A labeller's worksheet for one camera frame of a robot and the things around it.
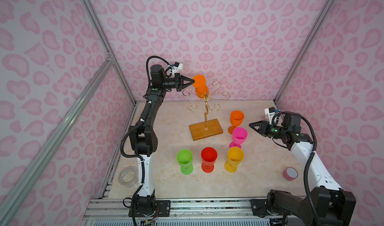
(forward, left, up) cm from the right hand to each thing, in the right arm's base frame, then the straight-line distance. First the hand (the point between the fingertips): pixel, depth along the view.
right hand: (253, 124), depth 76 cm
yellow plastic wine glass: (-10, +8, -14) cm, 19 cm away
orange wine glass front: (+11, +5, -10) cm, 15 cm away
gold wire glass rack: (+13, +24, +6) cm, 27 cm away
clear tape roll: (-20, +67, -24) cm, 74 cm away
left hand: (+17, +30, +15) cm, 37 cm away
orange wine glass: (+20, +26, +5) cm, 33 cm away
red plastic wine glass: (-13, +22, -10) cm, 27 cm away
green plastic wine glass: (-12, +35, -16) cm, 41 cm away
